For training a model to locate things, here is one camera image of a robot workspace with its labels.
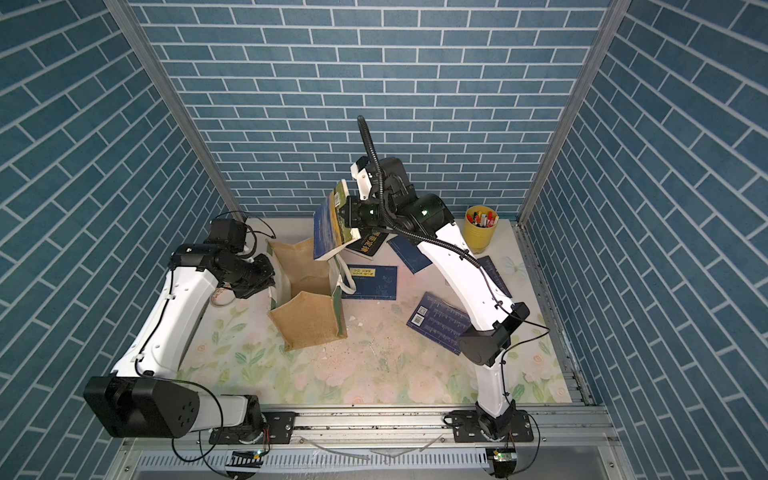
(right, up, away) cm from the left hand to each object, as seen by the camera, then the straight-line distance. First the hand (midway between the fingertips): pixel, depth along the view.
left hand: (284, 278), depth 77 cm
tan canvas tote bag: (+6, -6, -1) cm, 8 cm away
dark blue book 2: (+34, +5, +31) cm, 47 cm away
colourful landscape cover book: (+14, +12, -7) cm, 19 cm away
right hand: (+17, +16, -11) cm, 26 cm away
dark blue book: (+43, -15, +14) cm, 48 cm away
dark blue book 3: (+21, -4, +24) cm, 32 cm away
